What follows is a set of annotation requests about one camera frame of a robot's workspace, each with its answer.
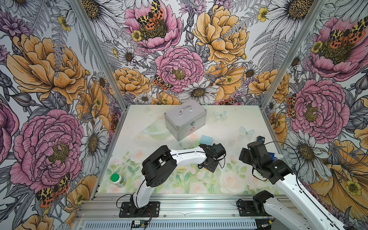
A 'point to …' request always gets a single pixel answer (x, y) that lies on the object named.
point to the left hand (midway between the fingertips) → (204, 166)
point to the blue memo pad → (205, 139)
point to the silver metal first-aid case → (184, 118)
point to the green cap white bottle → (117, 180)
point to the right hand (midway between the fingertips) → (247, 157)
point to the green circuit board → (139, 224)
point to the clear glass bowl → (157, 131)
